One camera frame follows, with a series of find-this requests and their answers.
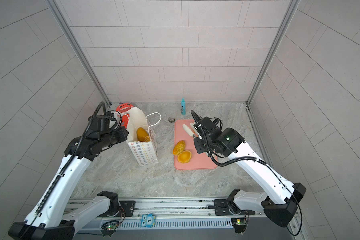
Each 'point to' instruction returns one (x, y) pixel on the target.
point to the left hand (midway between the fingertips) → (133, 130)
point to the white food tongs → (187, 129)
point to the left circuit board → (109, 226)
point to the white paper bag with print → (145, 152)
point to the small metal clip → (171, 119)
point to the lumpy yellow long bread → (147, 139)
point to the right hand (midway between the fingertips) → (197, 144)
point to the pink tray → (199, 161)
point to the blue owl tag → (148, 220)
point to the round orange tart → (184, 156)
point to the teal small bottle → (183, 106)
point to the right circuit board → (240, 224)
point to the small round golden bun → (179, 147)
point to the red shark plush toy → (123, 109)
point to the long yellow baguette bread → (141, 134)
